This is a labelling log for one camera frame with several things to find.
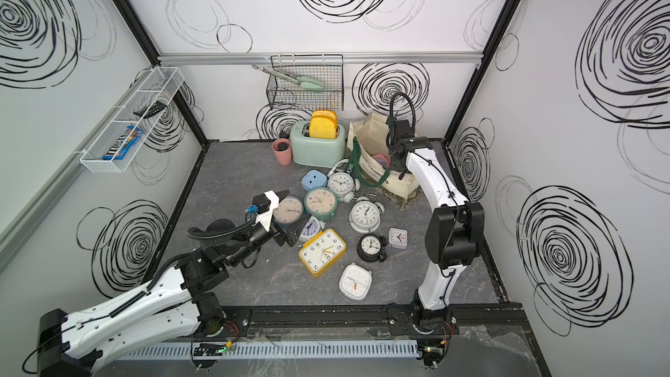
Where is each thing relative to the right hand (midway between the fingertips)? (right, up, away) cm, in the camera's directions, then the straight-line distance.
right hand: (413, 164), depth 88 cm
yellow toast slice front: (-32, +14, +10) cm, 36 cm away
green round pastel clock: (-32, -14, +6) cm, 35 cm away
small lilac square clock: (-5, -25, +1) cm, 26 cm away
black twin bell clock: (-15, -28, -3) cm, 32 cm away
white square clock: (-20, -36, -10) cm, 42 cm away
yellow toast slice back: (-31, +20, +11) cm, 39 cm away
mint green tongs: (-38, +30, +5) cm, 48 cm away
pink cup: (-48, +6, +17) cm, 51 cm away
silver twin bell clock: (-16, -18, +3) cm, 24 cm away
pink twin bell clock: (-11, +1, -7) cm, 14 cm away
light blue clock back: (-35, -6, +14) cm, 38 cm away
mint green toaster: (-34, +5, +15) cm, 38 cm away
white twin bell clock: (-24, -8, +13) cm, 29 cm away
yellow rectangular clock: (-31, -29, -4) cm, 43 cm away
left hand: (-36, -10, -24) cm, 44 cm away
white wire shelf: (-89, +28, +3) cm, 94 cm away
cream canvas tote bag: (-14, +11, +20) cm, 27 cm away
